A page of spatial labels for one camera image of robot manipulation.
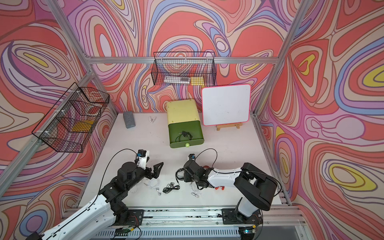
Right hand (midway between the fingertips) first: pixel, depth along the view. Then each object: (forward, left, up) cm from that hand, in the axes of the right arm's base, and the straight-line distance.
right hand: (187, 177), depth 88 cm
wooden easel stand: (+35, -37, +5) cm, 51 cm away
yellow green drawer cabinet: (+33, +2, +23) cm, 40 cm away
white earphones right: (-8, -5, +1) cm, 10 cm away
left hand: (+4, +15, +15) cm, 22 cm away
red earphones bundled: (-7, -17, +1) cm, 18 cm away
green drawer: (+22, -5, +20) cm, 30 cm away
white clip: (+45, +29, +4) cm, 54 cm away
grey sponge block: (+46, +45, +4) cm, 65 cm away
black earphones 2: (+4, +5, +2) cm, 7 cm away
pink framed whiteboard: (+43, -28, +18) cm, 54 cm away
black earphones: (+20, +1, +17) cm, 26 cm away
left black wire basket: (+15, +55, +34) cm, 66 cm away
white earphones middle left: (-3, +19, +1) cm, 19 cm away
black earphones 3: (-6, +10, +2) cm, 11 cm away
